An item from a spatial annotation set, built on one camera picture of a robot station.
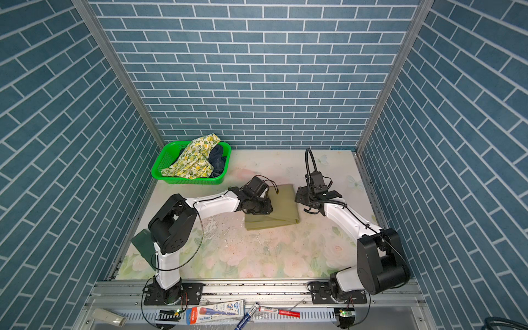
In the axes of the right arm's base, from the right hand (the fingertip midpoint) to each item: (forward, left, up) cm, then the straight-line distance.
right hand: (303, 196), depth 90 cm
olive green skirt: (0, +9, -5) cm, 10 cm away
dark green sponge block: (-24, +66, -11) cm, 71 cm away
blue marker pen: (-45, +19, -8) cm, 49 cm away
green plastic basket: (+23, +71, -3) cm, 75 cm away
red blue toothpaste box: (-44, +29, -8) cm, 53 cm away
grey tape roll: (-49, +63, -6) cm, 80 cm away
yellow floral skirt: (+14, +54, +2) cm, 56 cm away
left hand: (-6, +12, -6) cm, 14 cm away
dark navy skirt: (+18, +44, -1) cm, 48 cm away
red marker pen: (-42, +6, -9) cm, 44 cm away
